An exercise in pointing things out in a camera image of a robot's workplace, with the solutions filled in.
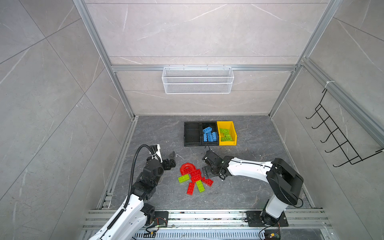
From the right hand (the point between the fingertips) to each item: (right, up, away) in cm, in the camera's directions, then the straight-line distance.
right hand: (209, 170), depth 90 cm
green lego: (+13, +23, +18) cm, 32 cm away
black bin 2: (-11, +21, +23) cm, 33 cm away
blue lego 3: (-2, +19, +13) cm, 23 cm away
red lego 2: (-1, -6, -4) cm, 7 cm away
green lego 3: (+15, +20, +15) cm, 29 cm away
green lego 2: (+11, +18, +12) cm, 24 cm away
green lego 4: (-16, -4, -4) cm, 17 cm away
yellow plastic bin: (+16, +28, +19) cm, 37 cm away
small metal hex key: (-20, +7, +8) cm, 23 cm away
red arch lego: (-14, +1, +1) cm, 14 cm away
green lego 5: (-6, -7, -6) cm, 11 cm away
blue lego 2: (+5, +20, +14) cm, 24 cm away
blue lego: (0, +24, +16) cm, 29 cm away
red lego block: (-8, -2, -2) cm, 9 cm away
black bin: (+5, +27, +16) cm, 32 cm away
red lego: (-11, -8, -7) cm, 16 cm away
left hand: (-25, +14, -10) cm, 30 cm away
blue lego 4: (+2, +19, +14) cm, 23 cm away
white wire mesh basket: (-7, +59, +11) cm, 60 cm away
